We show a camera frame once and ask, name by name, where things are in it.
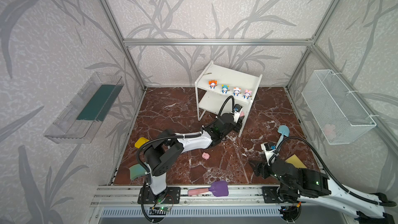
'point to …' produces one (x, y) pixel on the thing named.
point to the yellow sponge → (294, 160)
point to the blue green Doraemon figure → (225, 88)
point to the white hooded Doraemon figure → (237, 91)
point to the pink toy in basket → (329, 131)
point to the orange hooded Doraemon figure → (212, 84)
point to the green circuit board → (162, 208)
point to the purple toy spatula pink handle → (219, 188)
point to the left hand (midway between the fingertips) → (243, 111)
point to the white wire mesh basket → (339, 114)
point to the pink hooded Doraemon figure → (247, 94)
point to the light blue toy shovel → (285, 130)
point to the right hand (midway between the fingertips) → (253, 155)
